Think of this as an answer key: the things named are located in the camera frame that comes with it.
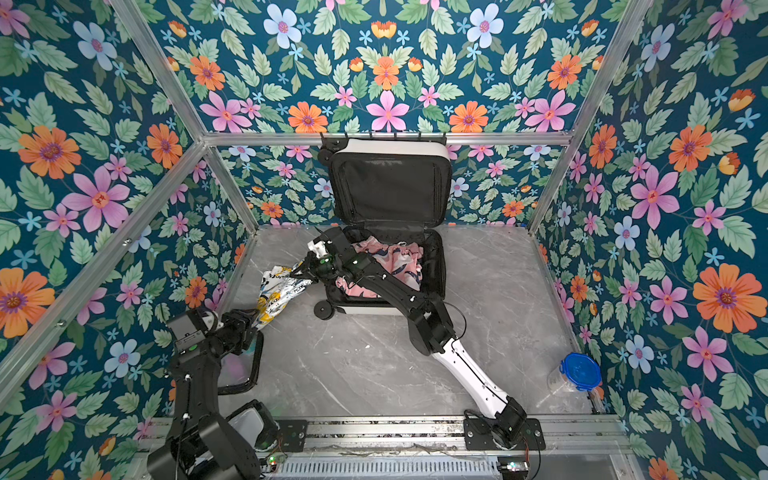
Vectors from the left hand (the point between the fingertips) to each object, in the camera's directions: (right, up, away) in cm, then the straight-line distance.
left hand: (259, 307), depth 80 cm
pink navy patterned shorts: (+39, +12, +21) cm, 46 cm away
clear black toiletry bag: (-5, -18, 0) cm, 19 cm away
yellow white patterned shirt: (-4, +3, +21) cm, 22 cm away
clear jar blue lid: (+82, -15, -7) cm, 84 cm away
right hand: (+7, +9, +4) cm, 12 cm away
